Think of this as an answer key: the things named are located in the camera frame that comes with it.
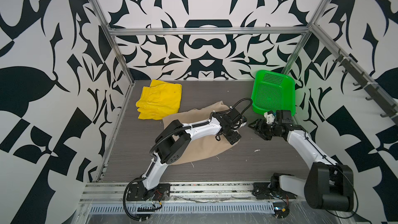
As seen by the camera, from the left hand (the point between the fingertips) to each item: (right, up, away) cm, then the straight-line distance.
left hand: (235, 132), depth 88 cm
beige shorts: (-18, -7, -1) cm, 19 cm away
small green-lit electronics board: (+17, -31, -17) cm, 39 cm away
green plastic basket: (+34, +23, +30) cm, 51 cm away
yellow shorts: (-48, +17, +20) cm, 54 cm away
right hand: (+9, +4, -3) cm, 10 cm away
